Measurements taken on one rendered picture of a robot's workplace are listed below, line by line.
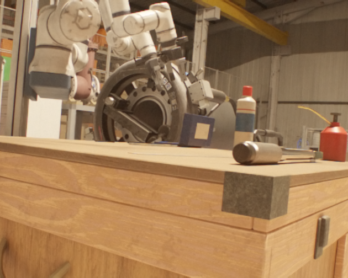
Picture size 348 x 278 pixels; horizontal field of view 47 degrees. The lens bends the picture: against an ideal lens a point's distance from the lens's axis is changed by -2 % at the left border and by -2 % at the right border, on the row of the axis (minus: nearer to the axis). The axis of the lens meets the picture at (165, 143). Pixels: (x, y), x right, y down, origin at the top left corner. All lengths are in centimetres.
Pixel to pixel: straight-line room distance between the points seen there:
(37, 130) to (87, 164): 569
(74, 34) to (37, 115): 473
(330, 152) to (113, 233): 83
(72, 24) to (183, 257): 120
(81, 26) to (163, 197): 115
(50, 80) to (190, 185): 127
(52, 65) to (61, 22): 21
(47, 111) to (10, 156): 563
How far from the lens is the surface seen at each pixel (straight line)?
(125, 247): 55
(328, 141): 126
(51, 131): 639
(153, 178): 51
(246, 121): 141
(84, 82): 683
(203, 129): 149
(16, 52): 188
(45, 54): 173
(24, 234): 74
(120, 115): 250
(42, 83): 169
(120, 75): 256
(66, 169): 61
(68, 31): 157
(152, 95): 254
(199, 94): 224
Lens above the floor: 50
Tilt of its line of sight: 1 degrees down
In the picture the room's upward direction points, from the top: 5 degrees clockwise
